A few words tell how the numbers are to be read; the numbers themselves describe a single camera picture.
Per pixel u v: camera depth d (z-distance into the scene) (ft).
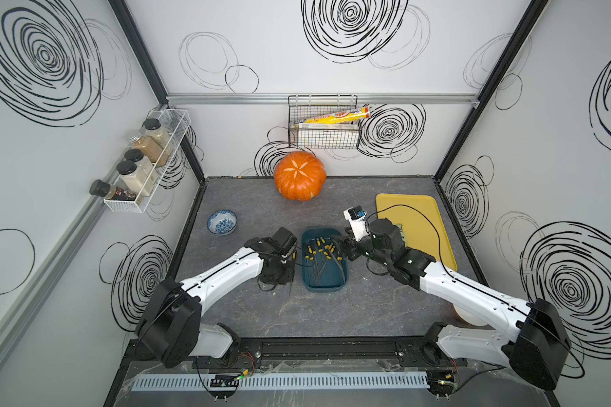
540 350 1.27
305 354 2.45
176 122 3.22
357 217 2.15
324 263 2.99
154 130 2.43
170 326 1.34
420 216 2.21
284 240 2.21
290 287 2.85
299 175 3.38
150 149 2.39
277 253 1.99
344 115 2.84
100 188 1.93
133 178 2.11
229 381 2.37
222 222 3.35
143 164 2.23
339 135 2.84
